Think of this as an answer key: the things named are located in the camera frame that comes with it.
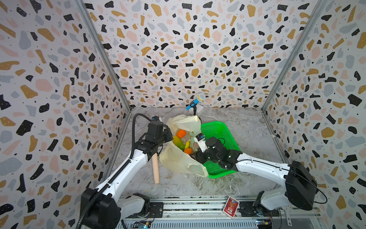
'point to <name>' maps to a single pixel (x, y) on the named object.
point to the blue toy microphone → (200, 98)
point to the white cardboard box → (199, 109)
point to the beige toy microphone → (156, 168)
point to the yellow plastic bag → (173, 157)
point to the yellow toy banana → (187, 144)
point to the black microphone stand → (195, 109)
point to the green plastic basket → (219, 130)
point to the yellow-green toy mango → (178, 142)
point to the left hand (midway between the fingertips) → (171, 129)
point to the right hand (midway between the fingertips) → (191, 150)
